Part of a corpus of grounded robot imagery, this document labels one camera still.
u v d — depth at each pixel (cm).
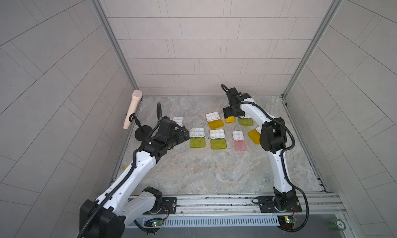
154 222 65
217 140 94
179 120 102
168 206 71
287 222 68
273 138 58
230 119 101
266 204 71
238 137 94
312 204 73
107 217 36
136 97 77
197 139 94
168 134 58
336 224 62
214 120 102
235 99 74
